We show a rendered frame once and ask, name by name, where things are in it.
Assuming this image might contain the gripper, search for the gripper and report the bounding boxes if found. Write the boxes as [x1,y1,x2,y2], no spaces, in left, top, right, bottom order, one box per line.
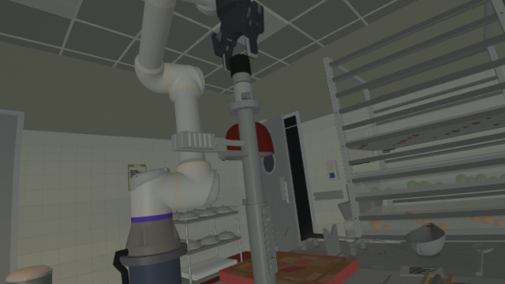
[211,0,265,70]

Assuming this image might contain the white printed paper sheet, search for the white printed paper sheet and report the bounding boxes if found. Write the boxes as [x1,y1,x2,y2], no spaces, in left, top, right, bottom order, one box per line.
[398,265,445,278]

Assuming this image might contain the red lamp head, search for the red lamp head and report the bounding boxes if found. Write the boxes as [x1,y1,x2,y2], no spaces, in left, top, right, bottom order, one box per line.
[225,121,275,159]

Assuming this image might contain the grey forked bracket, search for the grey forked bracket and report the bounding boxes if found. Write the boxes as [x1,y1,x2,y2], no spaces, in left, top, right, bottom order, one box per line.
[321,223,342,257]

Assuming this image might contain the grey holed base sleeve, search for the grey holed base sleeve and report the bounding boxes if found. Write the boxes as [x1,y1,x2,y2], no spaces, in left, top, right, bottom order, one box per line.
[241,198,279,284]

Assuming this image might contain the grey wall plate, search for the grey wall plate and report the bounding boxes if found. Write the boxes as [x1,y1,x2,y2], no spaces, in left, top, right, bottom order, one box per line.
[312,189,345,202]

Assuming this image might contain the grey clamp collar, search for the grey clamp collar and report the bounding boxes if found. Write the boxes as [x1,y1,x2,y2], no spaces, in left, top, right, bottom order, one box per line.
[227,92,262,117]

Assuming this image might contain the grey door frame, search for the grey door frame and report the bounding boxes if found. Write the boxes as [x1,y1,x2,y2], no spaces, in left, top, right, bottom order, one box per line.
[0,109,25,284]

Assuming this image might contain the grey small pedestal stand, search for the grey small pedestal stand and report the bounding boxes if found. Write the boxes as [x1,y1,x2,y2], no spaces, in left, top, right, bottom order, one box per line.
[471,241,496,278]

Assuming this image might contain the white round bowl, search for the white round bowl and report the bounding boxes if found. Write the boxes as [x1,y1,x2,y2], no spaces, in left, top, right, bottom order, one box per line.
[404,222,447,257]

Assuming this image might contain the red rimmed wooden carving board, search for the red rimmed wooden carving board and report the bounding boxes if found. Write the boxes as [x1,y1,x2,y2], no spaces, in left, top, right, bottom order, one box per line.
[219,250,360,284]

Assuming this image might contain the grey wire shelf unit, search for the grey wire shelf unit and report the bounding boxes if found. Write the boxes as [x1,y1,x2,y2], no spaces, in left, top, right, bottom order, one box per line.
[172,204,245,284]

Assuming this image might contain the grey heat lamp upright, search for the grey heat lamp upright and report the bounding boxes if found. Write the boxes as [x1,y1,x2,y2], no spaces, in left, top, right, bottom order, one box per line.
[230,73,277,284]

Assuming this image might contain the white wall notice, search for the white wall notice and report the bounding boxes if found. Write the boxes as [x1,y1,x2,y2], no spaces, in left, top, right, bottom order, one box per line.
[324,159,342,181]

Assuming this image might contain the tan round lidded tin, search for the tan round lidded tin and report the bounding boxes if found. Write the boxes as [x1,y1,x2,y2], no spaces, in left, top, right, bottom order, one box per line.
[5,264,54,284]

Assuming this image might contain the black round knob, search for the black round knob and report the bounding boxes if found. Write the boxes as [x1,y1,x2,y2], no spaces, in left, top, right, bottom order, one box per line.
[229,54,253,77]

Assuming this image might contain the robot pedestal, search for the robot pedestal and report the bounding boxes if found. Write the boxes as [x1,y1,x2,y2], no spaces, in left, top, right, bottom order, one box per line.
[119,242,189,284]

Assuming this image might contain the yellowish wall poster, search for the yellowish wall poster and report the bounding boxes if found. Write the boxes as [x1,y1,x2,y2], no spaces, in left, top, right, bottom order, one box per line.
[126,163,148,192]

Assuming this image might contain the grey tall tray rack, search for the grey tall tray rack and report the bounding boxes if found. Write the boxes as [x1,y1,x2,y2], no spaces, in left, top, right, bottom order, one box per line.
[322,0,505,260]

